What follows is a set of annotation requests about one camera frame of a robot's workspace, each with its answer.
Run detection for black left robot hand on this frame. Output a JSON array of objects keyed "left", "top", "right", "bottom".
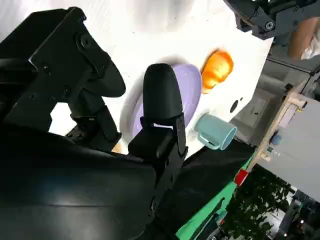
[{"left": 223, "top": 0, "right": 320, "bottom": 41}]

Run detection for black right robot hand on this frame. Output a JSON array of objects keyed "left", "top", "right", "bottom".
[{"left": 0, "top": 6, "right": 190, "bottom": 240}]

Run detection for orange and white bread roll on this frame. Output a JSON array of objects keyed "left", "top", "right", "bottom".
[{"left": 201, "top": 48, "right": 235, "bottom": 95}]

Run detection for grey metal cabinet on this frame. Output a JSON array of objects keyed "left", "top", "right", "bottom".
[{"left": 234, "top": 58, "right": 312, "bottom": 148}]

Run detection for lilac plate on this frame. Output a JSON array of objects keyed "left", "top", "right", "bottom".
[{"left": 119, "top": 54, "right": 203, "bottom": 133}]

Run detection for pale green mug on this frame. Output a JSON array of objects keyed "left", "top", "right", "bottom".
[{"left": 194, "top": 112, "right": 238, "bottom": 151}]

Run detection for large grey machine housing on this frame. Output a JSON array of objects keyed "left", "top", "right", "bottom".
[{"left": 259, "top": 98, "right": 320, "bottom": 198}]

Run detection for green cloth panel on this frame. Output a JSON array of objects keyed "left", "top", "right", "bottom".
[{"left": 176, "top": 159, "right": 253, "bottom": 240}]

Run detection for red box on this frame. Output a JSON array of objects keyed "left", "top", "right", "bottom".
[{"left": 234, "top": 168, "right": 250, "bottom": 187}]

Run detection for green leafy plants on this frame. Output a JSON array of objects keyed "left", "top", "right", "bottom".
[{"left": 222, "top": 164, "right": 298, "bottom": 240}]

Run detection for wooden desk frame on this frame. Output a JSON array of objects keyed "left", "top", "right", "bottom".
[{"left": 253, "top": 84, "right": 308, "bottom": 163}]

